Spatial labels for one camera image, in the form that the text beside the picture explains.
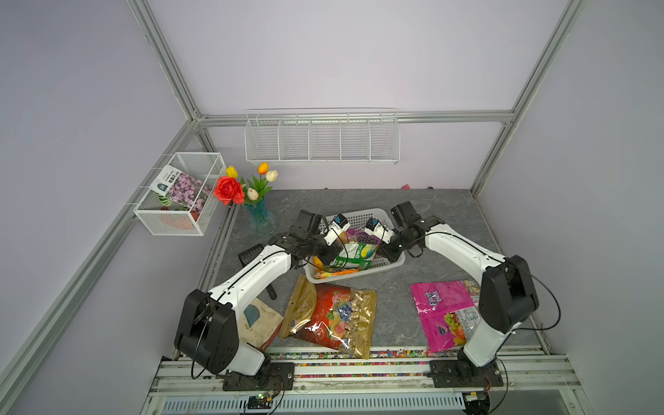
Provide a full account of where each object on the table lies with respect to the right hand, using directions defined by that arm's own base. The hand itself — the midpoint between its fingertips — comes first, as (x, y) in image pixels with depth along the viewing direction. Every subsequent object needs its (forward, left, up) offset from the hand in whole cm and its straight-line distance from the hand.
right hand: (380, 248), depth 89 cm
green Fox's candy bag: (-3, +9, +1) cm, 10 cm away
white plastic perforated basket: (+15, +7, -3) cm, 17 cm away
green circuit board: (-43, +37, -12) cm, 58 cm away
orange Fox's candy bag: (-9, +13, 0) cm, 16 cm away
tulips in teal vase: (+15, +44, -1) cm, 47 cm away
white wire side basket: (-2, +64, +19) cm, 67 cm away
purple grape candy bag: (+7, +5, -4) cm, 9 cm away
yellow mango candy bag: (-12, +20, +12) cm, 26 cm away
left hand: (-4, +14, +6) cm, 16 cm away
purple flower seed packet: (+5, +61, +25) cm, 66 cm away
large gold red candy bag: (-21, +15, -6) cm, 27 cm away
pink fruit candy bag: (-17, -19, -8) cm, 26 cm away
